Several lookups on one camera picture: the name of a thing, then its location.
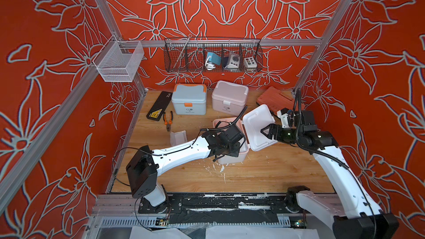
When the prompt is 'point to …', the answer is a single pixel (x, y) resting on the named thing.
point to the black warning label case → (158, 109)
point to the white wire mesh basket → (114, 66)
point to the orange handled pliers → (168, 126)
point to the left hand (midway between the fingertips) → (237, 148)
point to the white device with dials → (234, 62)
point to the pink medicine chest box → (229, 98)
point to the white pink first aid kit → (254, 120)
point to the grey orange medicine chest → (190, 99)
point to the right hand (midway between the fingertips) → (264, 131)
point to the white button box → (250, 62)
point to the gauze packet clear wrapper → (178, 138)
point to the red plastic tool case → (276, 99)
